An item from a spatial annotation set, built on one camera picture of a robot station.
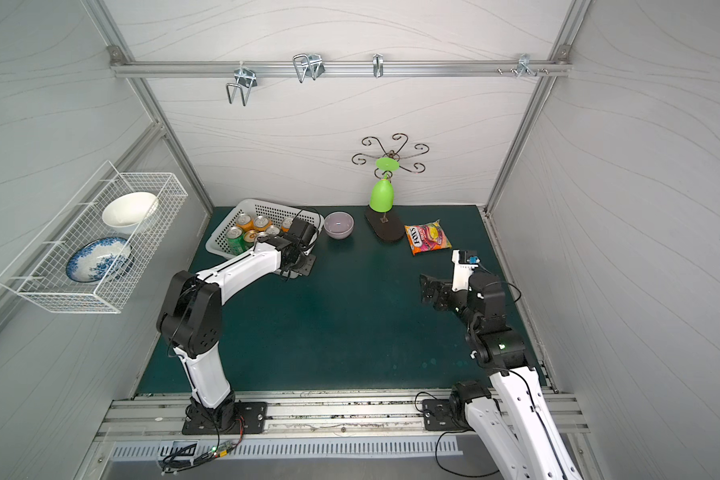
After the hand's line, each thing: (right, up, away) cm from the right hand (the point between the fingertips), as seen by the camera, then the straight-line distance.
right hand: (441, 275), depth 73 cm
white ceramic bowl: (-79, +15, +1) cm, 80 cm away
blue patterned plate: (-78, +4, -8) cm, 78 cm away
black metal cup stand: (-10, +14, +42) cm, 45 cm away
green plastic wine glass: (-13, +23, +23) cm, 35 cm away
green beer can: (-58, +9, +25) cm, 63 cm away
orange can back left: (-61, +14, +29) cm, 69 cm away
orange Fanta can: (-46, +13, +29) cm, 56 cm away
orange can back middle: (-55, +14, +29) cm, 64 cm away
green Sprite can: (-63, +8, +26) cm, 68 cm away
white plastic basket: (-70, +8, +28) cm, 76 cm away
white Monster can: (-50, +11, +26) cm, 58 cm away
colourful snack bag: (+3, +9, +36) cm, 37 cm away
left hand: (-39, +1, +21) cm, 44 cm away
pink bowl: (-29, +14, +39) cm, 50 cm away
